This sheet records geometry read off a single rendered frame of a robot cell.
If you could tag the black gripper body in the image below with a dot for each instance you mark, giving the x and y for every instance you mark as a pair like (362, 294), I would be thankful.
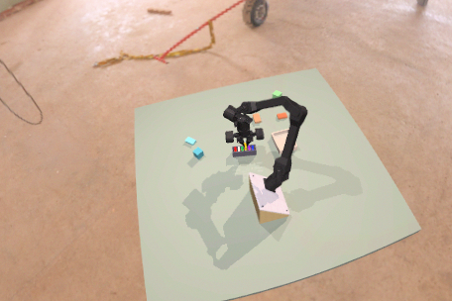
(243, 134)

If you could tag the light blue flat block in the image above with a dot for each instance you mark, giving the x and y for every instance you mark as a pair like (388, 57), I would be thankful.
(190, 141)

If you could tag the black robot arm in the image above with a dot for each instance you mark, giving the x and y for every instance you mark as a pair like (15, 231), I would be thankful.
(297, 114)

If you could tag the pale pink shallow tray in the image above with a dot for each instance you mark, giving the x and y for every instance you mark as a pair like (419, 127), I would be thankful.
(279, 140)

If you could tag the teal cube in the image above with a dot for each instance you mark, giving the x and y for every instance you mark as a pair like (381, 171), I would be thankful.
(198, 153)

